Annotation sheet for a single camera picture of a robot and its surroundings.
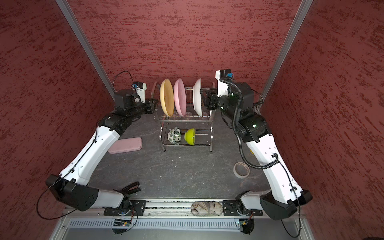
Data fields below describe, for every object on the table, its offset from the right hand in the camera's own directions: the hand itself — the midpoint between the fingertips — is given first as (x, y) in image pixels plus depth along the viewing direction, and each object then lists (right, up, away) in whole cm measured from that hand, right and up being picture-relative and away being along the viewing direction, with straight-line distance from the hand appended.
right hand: (203, 93), depth 60 cm
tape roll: (+24, -42, +29) cm, 56 cm away
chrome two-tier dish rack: (+1, -15, +40) cm, 43 cm away
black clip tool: (-39, -49, +20) cm, 66 cm away
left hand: (-24, -3, +14) cm, 28 cm away
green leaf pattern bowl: (-17, -21, +28) cm, 39 cm away
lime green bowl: (-7, -21, +29) cm, 37 cm away
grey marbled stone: (+2, -55, +11) cm, 56 cm away
